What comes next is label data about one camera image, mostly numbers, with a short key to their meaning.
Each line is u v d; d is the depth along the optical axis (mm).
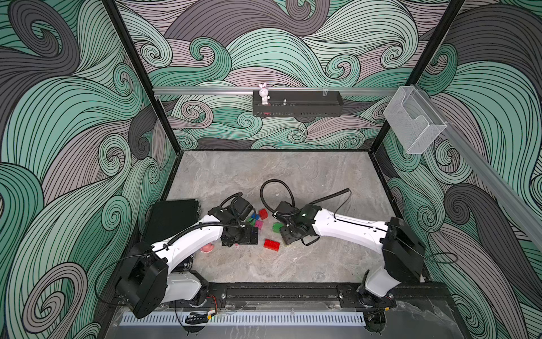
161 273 397
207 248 820
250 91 934
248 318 697
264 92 889
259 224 903
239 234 694
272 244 835
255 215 942
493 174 589
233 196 762
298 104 949
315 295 746
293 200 774
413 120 783
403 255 424
